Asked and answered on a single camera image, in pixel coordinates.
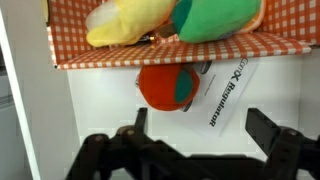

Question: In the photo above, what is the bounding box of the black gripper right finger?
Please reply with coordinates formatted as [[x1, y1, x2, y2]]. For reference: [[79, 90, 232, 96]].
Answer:
[[244, 107, 320, 180]]

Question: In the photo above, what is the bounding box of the yellow lemon slice basket handle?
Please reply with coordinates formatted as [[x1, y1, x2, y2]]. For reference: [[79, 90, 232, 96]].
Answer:
[[41, 0, 51, 24]]

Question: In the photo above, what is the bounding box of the yellow banana plush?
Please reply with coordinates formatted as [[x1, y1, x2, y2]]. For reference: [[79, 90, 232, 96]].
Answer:
[[84, 0, 178, 48]]

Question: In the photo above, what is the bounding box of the red apple plush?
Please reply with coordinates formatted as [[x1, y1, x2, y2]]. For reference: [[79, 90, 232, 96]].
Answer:
[[137, 63, 201, 112]]

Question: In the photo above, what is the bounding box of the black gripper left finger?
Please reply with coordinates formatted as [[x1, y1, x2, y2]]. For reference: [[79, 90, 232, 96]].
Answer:
[[64, 107, 188, 180]]

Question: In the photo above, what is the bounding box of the green pear plush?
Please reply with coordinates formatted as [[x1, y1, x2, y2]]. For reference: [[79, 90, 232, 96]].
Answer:
[[156, 0, 263, 44]]

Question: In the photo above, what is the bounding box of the orange checkered toy basket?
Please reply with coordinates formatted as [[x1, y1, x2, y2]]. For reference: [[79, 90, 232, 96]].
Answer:
[[46, 0, 320, 70]]

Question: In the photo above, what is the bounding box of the white printed paper leaflet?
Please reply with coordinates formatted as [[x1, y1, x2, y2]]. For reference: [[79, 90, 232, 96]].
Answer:
[[186, 56, 261, 138]]

